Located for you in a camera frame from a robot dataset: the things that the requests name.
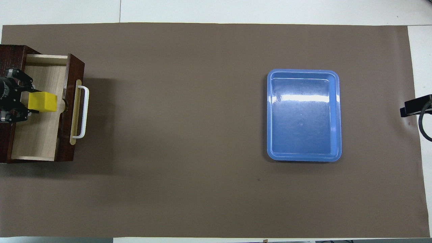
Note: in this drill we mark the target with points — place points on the yellow cube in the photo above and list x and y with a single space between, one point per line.
43 102

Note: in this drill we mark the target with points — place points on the dark wooden cabinet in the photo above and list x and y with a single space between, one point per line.
10 57

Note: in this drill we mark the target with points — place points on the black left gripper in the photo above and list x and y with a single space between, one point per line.
8 94

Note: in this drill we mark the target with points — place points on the blue plastic tray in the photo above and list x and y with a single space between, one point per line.
303 114

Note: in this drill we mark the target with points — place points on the brown table mat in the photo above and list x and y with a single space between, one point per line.
202 152

